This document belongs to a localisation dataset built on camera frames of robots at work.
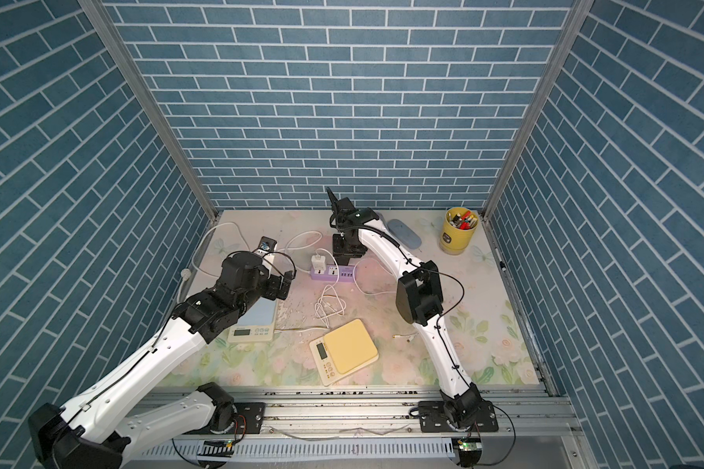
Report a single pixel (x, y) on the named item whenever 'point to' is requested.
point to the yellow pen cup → (459, 227)
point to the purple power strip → (330, 274)
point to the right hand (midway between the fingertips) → (341, 254)
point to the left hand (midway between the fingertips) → (282, 267)
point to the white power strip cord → (186, 274)
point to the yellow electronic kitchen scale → (343, 351)
